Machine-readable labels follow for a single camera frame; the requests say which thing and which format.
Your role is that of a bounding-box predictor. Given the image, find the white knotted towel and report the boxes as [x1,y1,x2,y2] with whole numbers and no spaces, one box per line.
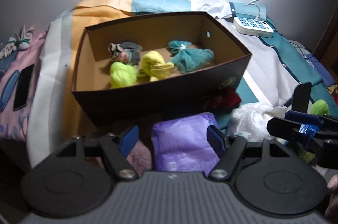
[226,103,287,142]

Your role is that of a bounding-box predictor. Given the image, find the yellow knotted towel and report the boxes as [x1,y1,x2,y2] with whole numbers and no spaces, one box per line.
[138,50,175,82]

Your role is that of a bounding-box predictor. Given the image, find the person's right hand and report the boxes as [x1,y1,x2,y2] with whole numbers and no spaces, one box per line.
[325,174,338,223]

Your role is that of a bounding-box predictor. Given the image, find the pink fluffy cloth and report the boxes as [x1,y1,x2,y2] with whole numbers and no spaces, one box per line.
[127,140,152,176]

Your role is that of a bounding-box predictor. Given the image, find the green plush toy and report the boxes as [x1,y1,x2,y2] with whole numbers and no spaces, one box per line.
[311,99,329,116]

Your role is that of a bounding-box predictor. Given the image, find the purple tissue pack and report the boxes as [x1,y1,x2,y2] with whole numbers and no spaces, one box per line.
[151,112,219,175]

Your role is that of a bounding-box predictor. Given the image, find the red plush item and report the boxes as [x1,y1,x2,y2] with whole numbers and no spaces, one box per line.
[211,87,242,110]

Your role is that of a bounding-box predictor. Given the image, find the neon green knotted cloth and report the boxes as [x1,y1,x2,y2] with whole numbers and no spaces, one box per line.
[110,62,138,89]

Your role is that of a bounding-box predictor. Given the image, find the brown cardboard box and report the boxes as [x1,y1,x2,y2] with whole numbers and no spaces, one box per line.
[72,12,251,134]

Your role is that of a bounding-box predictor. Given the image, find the grey knotted sock bundle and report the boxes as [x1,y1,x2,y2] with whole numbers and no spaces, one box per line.
[108,41,143,65]

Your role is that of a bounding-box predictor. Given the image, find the teal knotted towel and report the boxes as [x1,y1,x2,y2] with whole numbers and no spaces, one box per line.
[168,40,214,74]

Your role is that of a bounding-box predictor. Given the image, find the white power strip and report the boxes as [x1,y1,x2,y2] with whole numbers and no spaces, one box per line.
[233,17,274,38]

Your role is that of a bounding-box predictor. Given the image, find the colourful patchwork bed sheet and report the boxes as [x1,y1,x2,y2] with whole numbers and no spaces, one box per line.
[1,0,337,167]

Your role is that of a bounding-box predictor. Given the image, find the black smartphone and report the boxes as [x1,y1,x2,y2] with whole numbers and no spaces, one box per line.
[13,64,35,112]

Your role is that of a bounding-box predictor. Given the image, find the white knotted sock bundle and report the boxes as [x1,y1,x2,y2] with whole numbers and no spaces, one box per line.
[1,25,35,60]

